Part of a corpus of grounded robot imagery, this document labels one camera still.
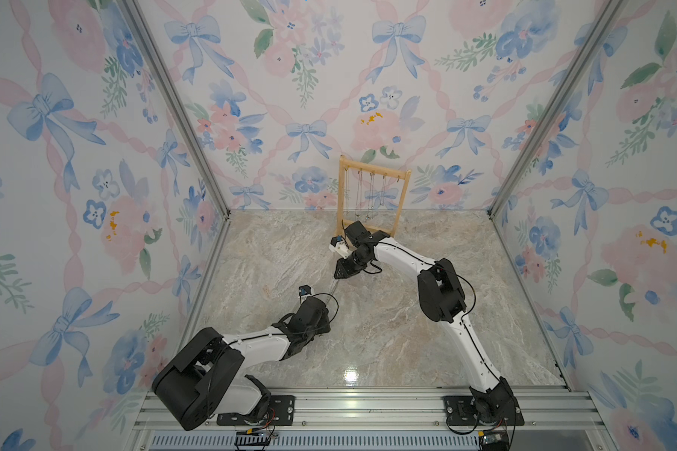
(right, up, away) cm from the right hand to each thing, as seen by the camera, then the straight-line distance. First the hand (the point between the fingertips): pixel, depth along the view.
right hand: (340, 273), depth 101 cm
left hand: (-4, -12, -10) cm, 16 cm away
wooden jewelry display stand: (+17, +31, -18) cm, 40 cm away
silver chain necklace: (-2, -6, -4) cm, 8 cm away
